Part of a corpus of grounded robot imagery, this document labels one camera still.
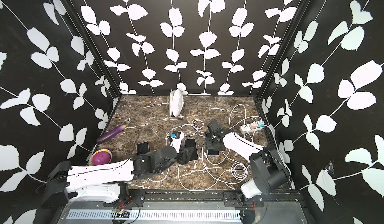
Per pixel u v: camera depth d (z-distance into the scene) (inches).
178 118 41.9
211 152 33.8
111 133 37.5
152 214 27.6
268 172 17.1
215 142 25.2
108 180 19.1
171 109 36.6
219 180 31.5
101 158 31.5
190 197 29.5
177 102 38.0
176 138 24.3
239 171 33.0
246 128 38.7
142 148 35.5
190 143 36.4
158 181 31.4
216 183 31.2
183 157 24.2
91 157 31.9
